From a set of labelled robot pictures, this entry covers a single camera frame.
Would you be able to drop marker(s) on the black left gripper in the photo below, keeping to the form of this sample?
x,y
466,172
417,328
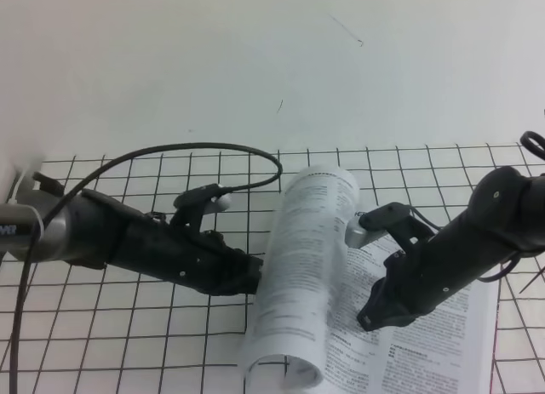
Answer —
x,y
148,244

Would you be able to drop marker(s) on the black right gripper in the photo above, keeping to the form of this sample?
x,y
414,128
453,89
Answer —
x,y
412,287

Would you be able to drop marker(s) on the white softcover catalogue book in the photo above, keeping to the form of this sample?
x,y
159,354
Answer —
x,y
303,335

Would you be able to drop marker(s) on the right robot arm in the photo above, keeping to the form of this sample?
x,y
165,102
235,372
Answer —
x,y
502,224

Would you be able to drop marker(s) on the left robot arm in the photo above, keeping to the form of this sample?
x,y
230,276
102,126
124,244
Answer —
x,y
96,231

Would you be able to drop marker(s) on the white black-grid tablecloth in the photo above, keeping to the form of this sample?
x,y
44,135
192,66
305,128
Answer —
x,y
115,331

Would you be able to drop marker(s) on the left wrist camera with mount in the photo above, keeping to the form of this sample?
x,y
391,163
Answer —
x,y
192,205

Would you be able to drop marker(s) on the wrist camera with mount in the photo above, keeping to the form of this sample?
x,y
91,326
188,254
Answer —
x,y
192,205
402,222

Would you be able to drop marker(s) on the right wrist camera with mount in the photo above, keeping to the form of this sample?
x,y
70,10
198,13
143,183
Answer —
x,y
402,222

